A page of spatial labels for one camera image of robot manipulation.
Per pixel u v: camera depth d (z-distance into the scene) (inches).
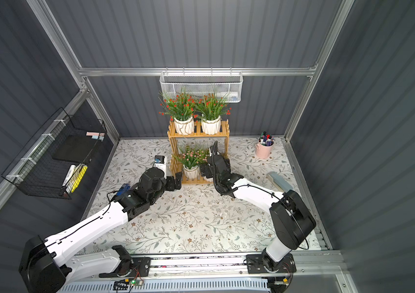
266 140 40.2
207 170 31.0
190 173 36.9
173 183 27.9
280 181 37.4
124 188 37.0
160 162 26.2
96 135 33.3
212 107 29.7
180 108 29.5
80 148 30.2
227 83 35.9
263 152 42.1
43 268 14.8
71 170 28.0
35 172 25.8
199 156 35.1
